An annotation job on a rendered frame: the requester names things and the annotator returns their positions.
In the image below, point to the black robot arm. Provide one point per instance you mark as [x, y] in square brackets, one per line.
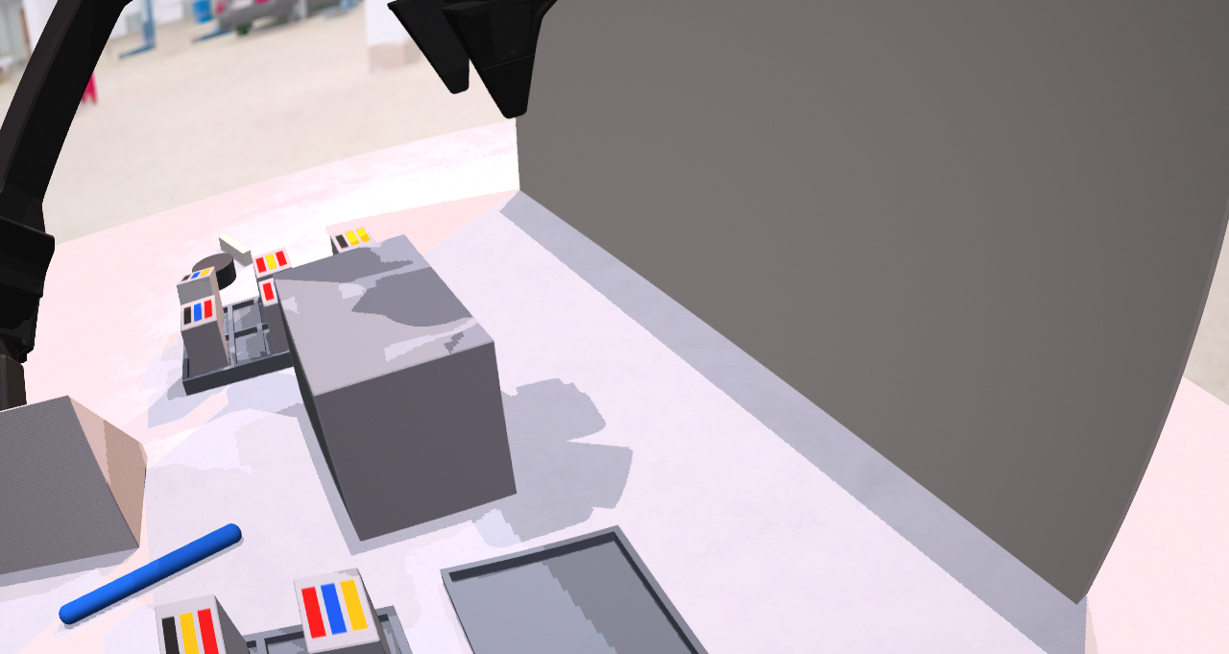
[31, 137]

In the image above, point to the blue rod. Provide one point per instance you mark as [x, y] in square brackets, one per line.
[149, 574]

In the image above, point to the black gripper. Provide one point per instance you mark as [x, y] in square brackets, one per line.
[499, 37]

